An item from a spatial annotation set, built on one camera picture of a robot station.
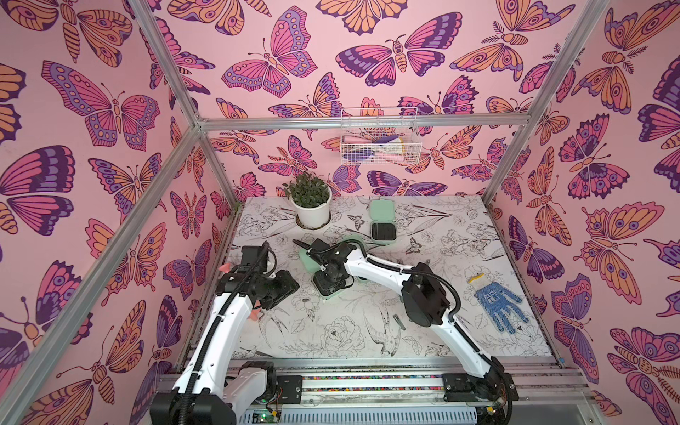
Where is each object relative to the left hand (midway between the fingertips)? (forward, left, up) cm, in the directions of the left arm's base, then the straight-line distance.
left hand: (295, 285), depth 80 cm
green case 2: (+29, -19, -14) cm, 38 cm away
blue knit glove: (+3, -65, -13) cm, 66 cm away
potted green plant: (+35, -2, +3) cm, 35 cm away
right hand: (+9, -8, -13) cm, 18 cm away
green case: (+33, -31, -11) cm, 47 cm away
